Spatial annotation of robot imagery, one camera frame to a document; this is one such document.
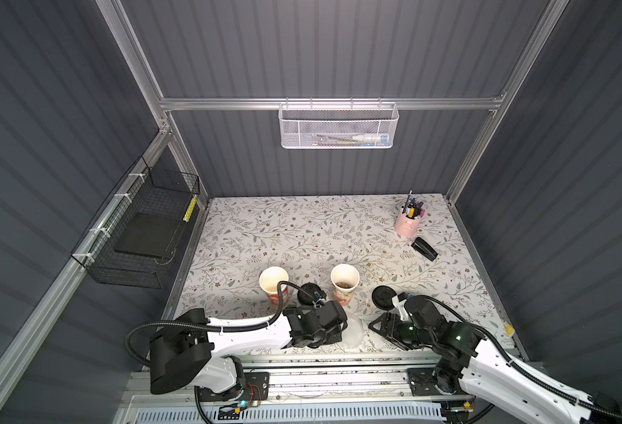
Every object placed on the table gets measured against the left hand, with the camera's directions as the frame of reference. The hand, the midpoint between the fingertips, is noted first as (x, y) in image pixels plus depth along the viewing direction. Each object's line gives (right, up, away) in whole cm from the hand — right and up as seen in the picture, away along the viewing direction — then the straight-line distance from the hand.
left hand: (344, 341), depth 77 cm
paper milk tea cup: (-22, +18, 0) cm, 29 cm away
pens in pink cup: (+29, +41, +22) cm, 54 cm away
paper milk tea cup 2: (+1, +17, +6) cm, 18 cm away
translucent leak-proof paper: (+4, -1, +6) cm, 7 cm away
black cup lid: (+14, +10, +12) cm, 21 cm away
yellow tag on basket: (-48, +40, +6) cm, 63 cm away
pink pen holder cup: (+27, +34, +25) cm, 50 cm away
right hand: (+10, +3, 0) cm, 10 cm away
